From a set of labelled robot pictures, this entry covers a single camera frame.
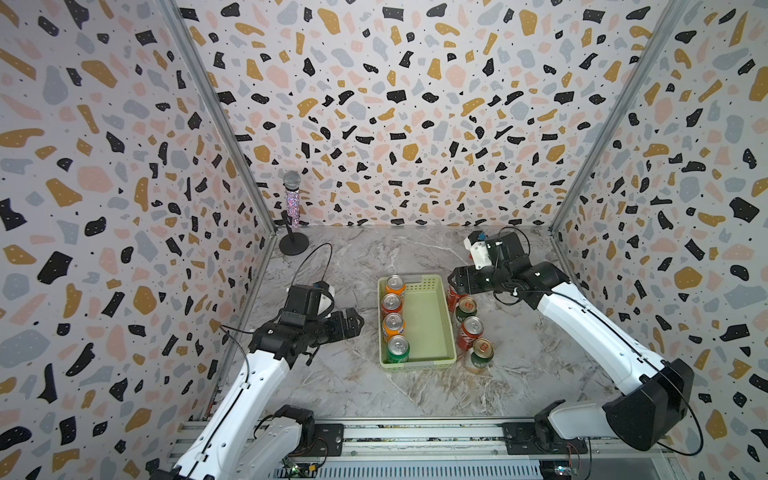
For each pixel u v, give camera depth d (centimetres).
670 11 71
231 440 40
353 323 68
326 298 62
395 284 92
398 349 78
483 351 78
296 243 116
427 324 94
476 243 70
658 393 39
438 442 75
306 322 57
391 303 88
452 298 92
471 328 82
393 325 82
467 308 88
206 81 80
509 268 58
